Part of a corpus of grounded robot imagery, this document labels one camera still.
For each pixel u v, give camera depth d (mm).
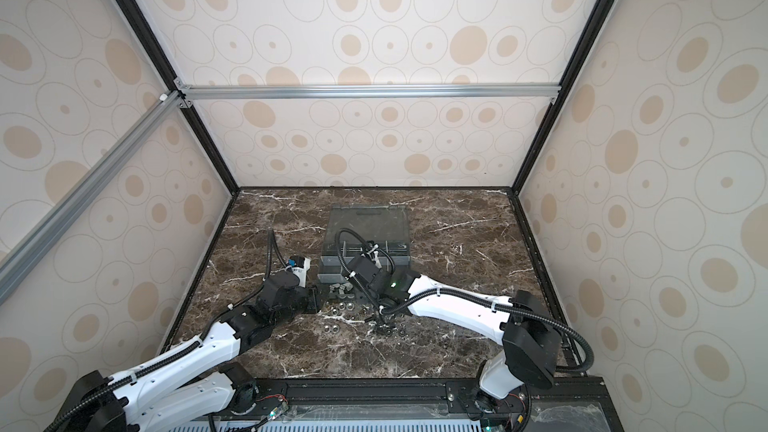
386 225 1091
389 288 575
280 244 1046
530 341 417
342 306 887
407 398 748
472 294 479
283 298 635
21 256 515
